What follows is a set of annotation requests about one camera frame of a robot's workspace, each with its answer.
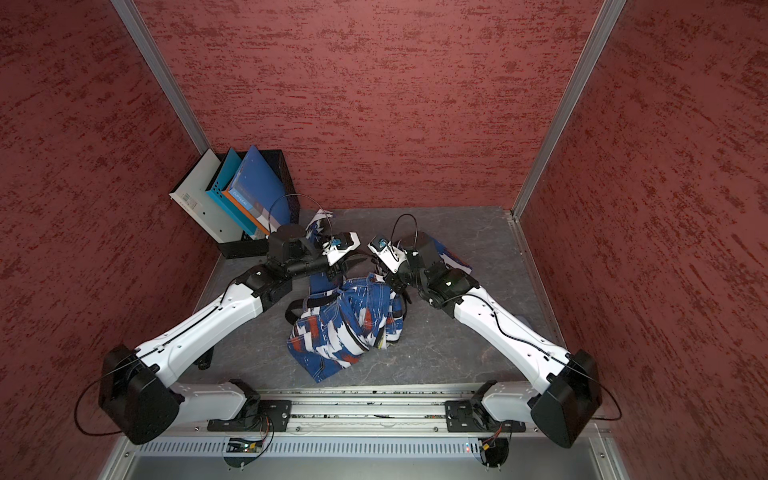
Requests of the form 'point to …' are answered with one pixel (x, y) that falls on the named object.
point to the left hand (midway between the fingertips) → (357, 251)
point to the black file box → (249, 247)
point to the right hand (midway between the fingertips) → (384, 267)
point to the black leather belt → (308, 301)
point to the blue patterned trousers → (351, 315)
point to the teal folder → (220, 182)
